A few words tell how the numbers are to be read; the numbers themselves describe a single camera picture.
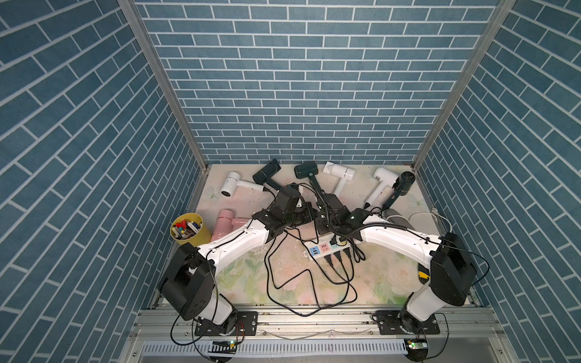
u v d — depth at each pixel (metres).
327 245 0.89
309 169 1.09
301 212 0.72
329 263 0.87
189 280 0.43
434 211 1.05
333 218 0.64
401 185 1.05
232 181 1.08
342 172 1.14
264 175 1.09
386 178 1.10
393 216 0.97
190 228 0.86
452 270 0.44
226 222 0.93
